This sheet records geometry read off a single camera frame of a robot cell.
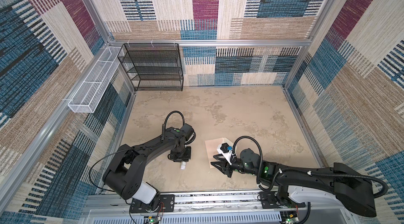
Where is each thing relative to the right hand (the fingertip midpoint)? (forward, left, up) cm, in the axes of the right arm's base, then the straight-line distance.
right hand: (214, 162), depth 75 cm
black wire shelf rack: (+65, +38, +7) cm, 76 cm away
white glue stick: (+2, +16, -8) cm, 18 cm away
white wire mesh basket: (+36, +73, +8) cm, 82 cm away
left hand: (+5, +14, -8) cm, 17 cm away
